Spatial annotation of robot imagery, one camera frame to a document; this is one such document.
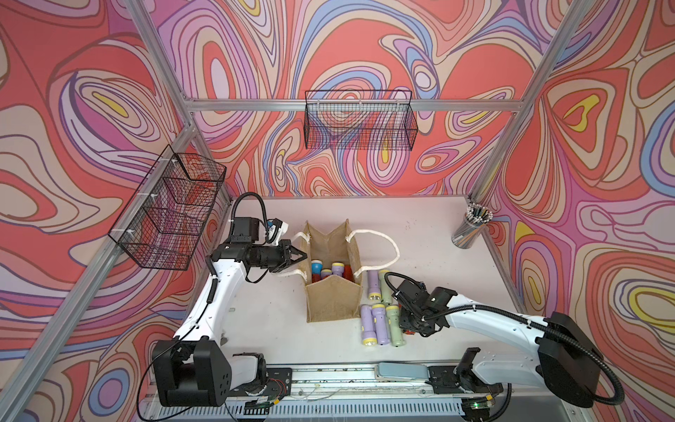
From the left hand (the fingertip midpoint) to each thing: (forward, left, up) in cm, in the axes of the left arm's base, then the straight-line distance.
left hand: (307, 257), depth 76 cm
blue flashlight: (+8, -1, -19) cm, 20 cm away
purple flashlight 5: (-12, -23, -19) cm, 32 cm away
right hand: (-15, -32, -20) cm, 40 cm away
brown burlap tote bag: (-8, -8, -11) cm, 16 cm away
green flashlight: (-17, -27, -20) cm, 37 cm away
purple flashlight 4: (-17, -18, -18) cm, 30 cm away
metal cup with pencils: (+18, -57, -13) cm, 61 cm away
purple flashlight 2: (+5, -9, -15) cm, 18 cm away
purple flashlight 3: (-3, -21, -18) cm, 28 cm away
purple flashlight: (+5, -4, -18) cm, 19 cm away
